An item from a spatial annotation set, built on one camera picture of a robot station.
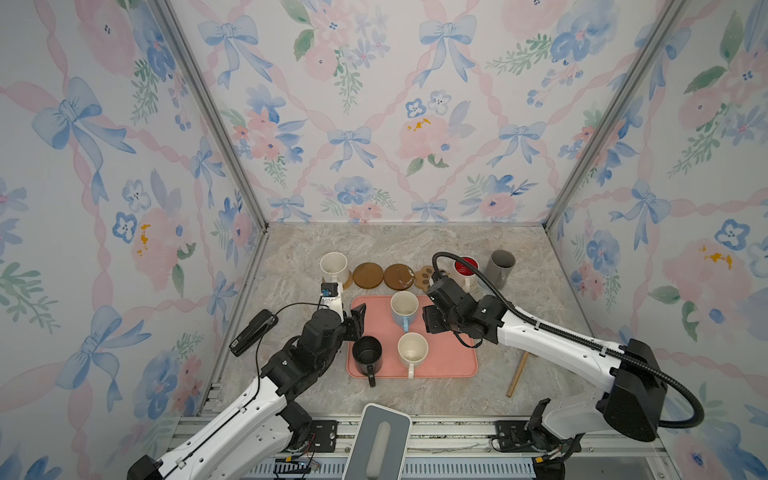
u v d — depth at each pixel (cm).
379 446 73
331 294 64
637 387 41
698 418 40
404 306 92
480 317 56
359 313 70
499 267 95
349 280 103
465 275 96
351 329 66
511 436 73
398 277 103
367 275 105
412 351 86
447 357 86
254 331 89
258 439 57
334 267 103
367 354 84
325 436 75
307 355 56
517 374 84
